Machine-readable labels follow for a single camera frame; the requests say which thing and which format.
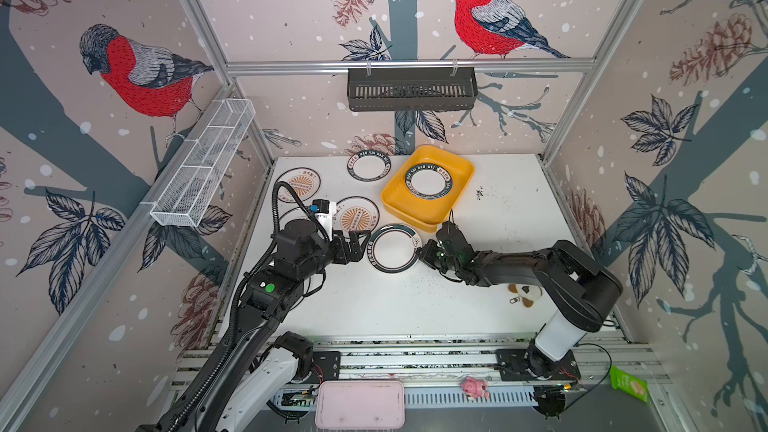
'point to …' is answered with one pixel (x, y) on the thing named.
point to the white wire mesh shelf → (199, 162)
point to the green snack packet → (624, 382)
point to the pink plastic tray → (360, 405)
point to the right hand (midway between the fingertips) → (413, 255)
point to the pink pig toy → (474, 388)
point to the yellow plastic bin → (427, 215)
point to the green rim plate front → (428, 181)
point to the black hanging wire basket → (411, 89)
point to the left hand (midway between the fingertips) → (356, 233)
